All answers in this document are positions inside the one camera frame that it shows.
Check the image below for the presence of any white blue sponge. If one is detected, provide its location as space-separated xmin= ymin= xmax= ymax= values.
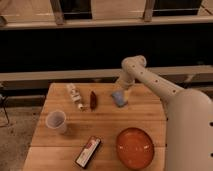
xmin=111 ymin=91 xmax=127 ymax=107

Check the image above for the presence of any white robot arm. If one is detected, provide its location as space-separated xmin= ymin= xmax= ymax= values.
xmin=118 ymin=55 xmax=213 ymax=171

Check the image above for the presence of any orange ceramic bowl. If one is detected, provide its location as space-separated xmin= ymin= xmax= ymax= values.
xmin=116 ymin=127 xmax=155 ymax=170

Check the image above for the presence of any dark red chili pepper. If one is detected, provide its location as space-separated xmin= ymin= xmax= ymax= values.
xmin=90 ymin=91 xmax=97 ymax=110

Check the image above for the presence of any white plastic bottle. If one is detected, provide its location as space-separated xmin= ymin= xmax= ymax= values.
xmin=66 ymin=83 xmax=84 ymax=111

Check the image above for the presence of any black red snack box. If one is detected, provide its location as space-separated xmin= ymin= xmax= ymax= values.
xmin=75 ymin=136 xmax=101 ymax=169

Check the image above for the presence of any clear plastic cup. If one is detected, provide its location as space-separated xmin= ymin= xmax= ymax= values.
xmin=45 ymin=110 xmax=67 ymax=134

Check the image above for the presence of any grey metal railing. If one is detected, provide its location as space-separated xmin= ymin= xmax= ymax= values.
xmin=0 ymin=0 xmax=213 ymax=29

